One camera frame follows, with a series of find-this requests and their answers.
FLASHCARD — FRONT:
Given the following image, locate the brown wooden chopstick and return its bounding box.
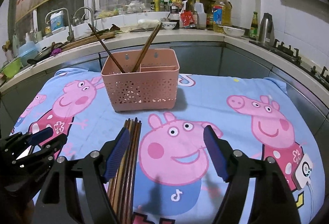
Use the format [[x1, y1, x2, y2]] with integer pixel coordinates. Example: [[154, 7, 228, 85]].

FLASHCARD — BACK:
[[110, 118, 136, 223], [132, 23, 162, 73], [106, 118, 131, 204]]

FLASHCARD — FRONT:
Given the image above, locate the dark thin chopstick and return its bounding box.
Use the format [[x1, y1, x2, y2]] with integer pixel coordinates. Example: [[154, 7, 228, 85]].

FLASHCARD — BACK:
[[88, 24, 125, 73]]

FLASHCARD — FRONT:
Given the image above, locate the chrome kitchen faucet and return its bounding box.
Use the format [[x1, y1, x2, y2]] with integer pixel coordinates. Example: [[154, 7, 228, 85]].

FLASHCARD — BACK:
[[45, 7, 75, 42]]

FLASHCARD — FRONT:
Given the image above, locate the green plastic bowl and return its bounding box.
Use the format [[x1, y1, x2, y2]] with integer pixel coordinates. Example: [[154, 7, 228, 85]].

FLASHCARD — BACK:
[[1, 57, 22, 79]]

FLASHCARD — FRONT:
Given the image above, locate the black frying pan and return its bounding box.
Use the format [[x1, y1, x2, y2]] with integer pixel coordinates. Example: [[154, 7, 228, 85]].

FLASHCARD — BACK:
[[27, 43, 63, 65]]

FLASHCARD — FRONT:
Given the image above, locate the light blue plastic container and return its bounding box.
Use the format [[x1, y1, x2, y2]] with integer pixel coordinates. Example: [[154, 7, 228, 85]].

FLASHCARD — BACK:
[[18, 41, 38, 67]]

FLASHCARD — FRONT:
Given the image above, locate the purple cloth rag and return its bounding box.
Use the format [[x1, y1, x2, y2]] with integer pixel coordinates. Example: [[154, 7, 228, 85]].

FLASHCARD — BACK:
[[50, 48, 62, 57]]

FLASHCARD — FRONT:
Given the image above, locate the blue Peppa Pig cloth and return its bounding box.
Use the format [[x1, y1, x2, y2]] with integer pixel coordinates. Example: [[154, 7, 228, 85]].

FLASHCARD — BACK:
[[12, 68, 325, 223]]

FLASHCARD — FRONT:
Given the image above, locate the wooden cutting board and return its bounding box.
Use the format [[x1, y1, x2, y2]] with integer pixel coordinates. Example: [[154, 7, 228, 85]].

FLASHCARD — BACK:
[[61, 31, 115, 51]]

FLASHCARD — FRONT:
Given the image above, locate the blue white detergent jug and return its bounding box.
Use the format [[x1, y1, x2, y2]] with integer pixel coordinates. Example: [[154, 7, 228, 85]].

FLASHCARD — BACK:
[[50, 10, 65, 34]]

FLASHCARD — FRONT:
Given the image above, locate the pink plastic utensil basket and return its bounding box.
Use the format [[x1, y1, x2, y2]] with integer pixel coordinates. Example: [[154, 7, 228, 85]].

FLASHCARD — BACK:
[[101, 48, 180, 112]]

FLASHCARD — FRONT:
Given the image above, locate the black gas stove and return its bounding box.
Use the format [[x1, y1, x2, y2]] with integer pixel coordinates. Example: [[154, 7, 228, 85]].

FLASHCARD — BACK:
[[249, 39, 328, 89]]

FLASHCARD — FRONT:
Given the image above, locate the steel thermos kettle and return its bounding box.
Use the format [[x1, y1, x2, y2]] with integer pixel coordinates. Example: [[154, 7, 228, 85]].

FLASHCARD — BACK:
[[258, 13, 275, 46]]

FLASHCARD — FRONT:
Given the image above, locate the green glass bottle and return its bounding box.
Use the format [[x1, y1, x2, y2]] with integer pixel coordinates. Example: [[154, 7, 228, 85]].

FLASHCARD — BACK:
[[249, 11, 258, 40]]

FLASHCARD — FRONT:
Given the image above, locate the patterned small bowl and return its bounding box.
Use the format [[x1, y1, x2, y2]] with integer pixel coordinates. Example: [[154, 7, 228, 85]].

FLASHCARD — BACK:
[[162, 21, 177, 30]]

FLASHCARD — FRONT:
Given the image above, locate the white ceramic bowl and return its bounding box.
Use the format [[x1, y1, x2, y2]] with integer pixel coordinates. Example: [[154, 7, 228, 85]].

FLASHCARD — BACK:
[[223, 26, 245, 38]]

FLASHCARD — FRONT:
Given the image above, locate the dark soy sauce bottle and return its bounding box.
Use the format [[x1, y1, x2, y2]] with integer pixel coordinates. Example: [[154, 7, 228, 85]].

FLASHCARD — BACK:
[[169, 0, 179, 21]]

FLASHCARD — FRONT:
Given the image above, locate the red snack packet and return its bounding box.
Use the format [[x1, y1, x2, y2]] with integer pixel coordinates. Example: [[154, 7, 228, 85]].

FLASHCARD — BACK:
[[180, 10, 195, 28]]

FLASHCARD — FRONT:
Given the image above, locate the large cooking oil bottle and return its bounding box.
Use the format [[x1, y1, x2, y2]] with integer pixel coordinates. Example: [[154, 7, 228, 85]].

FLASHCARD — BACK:
[[213, 0, 232, 33]]

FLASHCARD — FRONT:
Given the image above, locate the white plastic jug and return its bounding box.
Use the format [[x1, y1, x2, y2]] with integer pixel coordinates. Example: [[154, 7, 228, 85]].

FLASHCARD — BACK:
[[193, 0, 207, 29]]

